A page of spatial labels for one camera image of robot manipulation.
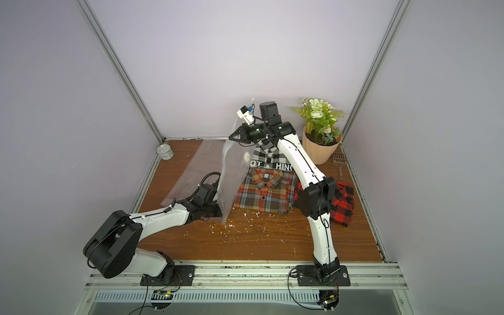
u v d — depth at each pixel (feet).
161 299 2.35
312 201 1.70
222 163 2.17
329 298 2.28
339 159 3.52
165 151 3.53
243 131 2.25
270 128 2.11
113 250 1.42
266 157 3.56
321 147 3.07
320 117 2.94
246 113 2.43
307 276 2.38
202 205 2.28
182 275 2.41
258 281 2.38
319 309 2.21
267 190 3.08
